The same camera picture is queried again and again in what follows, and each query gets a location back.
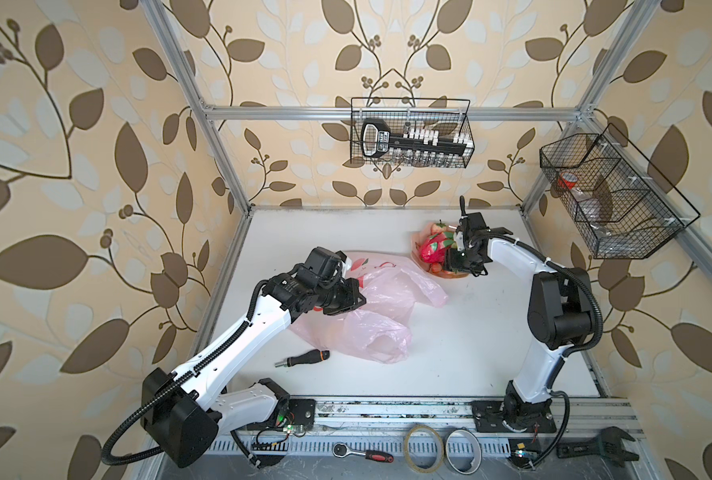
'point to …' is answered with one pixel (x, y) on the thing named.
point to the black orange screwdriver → (309, 357)
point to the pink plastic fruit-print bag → (380, 327)
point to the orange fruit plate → (417, 237)
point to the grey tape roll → (463, 451)
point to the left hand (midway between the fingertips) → (371, 299)
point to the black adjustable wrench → (608, 445)
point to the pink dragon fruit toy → (434, 248)
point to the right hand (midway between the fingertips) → (454, 269)
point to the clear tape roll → (407, 454)
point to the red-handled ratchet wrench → (343, 450)
